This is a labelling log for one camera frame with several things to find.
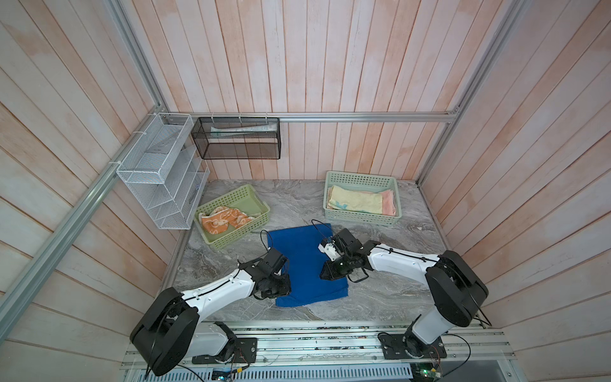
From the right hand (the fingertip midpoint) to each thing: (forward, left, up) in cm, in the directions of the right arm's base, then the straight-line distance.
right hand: (322, 275), depth 87 cm
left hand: (-7, +12, -1) cm, 14 cm away
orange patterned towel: (+23, +44, +3) cm, 49 cm away
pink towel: (+34, -31, +1) cm, 46 cm away
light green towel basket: (+37, +37, 0) cm, 52 cm away
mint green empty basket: (+49, -21, 0) cm, 54 cm away
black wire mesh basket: (+54, +38, +23) cm, 70 cm away
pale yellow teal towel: (+38, -16, -1) cm, 41 cm away
